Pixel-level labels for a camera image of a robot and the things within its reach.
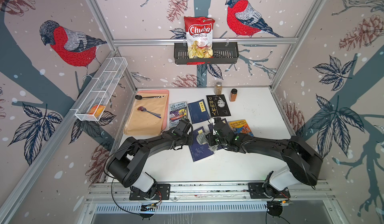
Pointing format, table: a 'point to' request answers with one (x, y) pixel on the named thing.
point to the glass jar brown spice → (218, 88)
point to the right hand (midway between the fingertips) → (205, 136)
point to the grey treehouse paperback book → (177, 111)
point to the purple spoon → (143, 109)
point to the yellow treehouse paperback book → (240, 126)
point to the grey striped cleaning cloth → (202, 139)
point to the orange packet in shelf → (97, 110)
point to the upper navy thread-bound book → (198, 111)
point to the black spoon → (138, 97)
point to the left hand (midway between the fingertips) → (194, 136)
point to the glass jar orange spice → (233, 95)
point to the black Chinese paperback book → (218, 105)
